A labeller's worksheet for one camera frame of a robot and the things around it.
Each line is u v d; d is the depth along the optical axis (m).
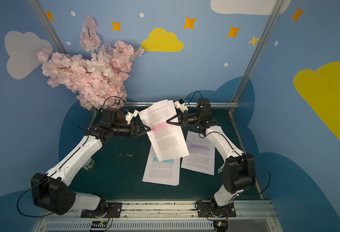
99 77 0.66
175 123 0.69
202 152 0.98
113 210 0.74
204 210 0.74
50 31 0.77
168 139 0.71
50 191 0.39
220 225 0.73
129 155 0.96
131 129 0.66
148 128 0.71
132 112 0.71
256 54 0.87
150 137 0.77
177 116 0.70
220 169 0.86
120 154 0.96
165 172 0.88
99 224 0.73
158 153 0.77
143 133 0.76
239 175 0.45
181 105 0.72
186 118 0.65
